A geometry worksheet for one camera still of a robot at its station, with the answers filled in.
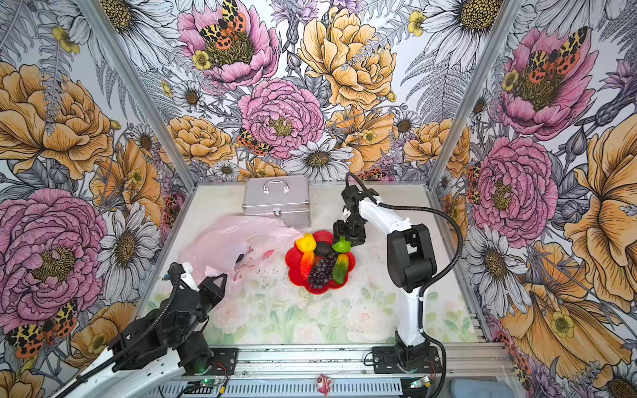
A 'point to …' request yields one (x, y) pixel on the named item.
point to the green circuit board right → (424, 381)
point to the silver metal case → (285, 198)
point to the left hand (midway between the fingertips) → (228, 281)
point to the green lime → (342, 245)
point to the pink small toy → (323, 384)
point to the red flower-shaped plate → (293, 260)
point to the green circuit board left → (206, 382)
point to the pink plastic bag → (237, 247)
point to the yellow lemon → (307, 243)
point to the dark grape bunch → (322, 271)
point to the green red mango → (340, 268)
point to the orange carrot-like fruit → (306, 264)
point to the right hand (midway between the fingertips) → (342, 247)
